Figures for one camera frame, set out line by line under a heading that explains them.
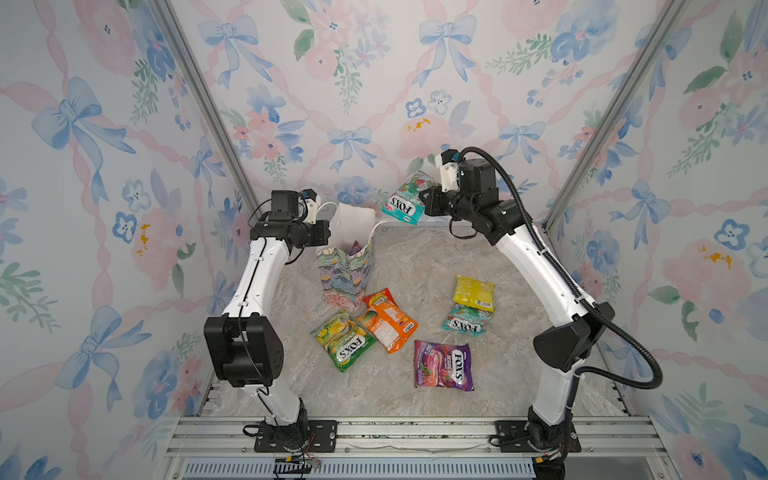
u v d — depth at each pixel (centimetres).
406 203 77
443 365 82
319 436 74
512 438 73
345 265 82
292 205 67
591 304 47
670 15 69
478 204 57
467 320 90
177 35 72
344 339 88
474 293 95
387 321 90
